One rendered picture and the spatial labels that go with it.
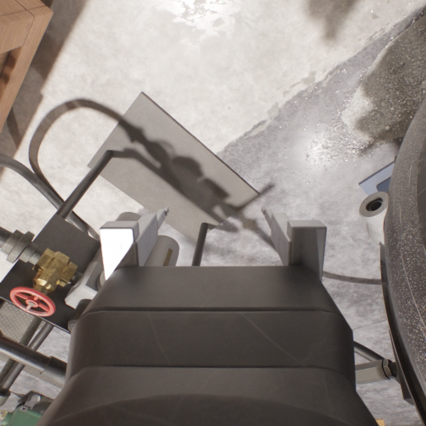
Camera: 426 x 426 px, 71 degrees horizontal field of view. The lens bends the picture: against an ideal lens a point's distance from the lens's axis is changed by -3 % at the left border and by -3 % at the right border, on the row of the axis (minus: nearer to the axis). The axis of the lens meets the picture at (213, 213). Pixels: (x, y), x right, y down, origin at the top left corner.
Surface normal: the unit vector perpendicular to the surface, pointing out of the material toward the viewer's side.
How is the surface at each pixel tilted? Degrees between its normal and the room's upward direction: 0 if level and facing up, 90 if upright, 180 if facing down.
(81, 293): 0
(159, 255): 90
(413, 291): 91
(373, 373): 60
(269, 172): 0
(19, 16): 90
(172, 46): 0
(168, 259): 90
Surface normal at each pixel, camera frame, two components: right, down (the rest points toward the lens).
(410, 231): -0.83, -0.51
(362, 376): -0.73, -0.16
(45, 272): 0.33, -0.70
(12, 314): -0.13, 0.63
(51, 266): 0.51, -0.13
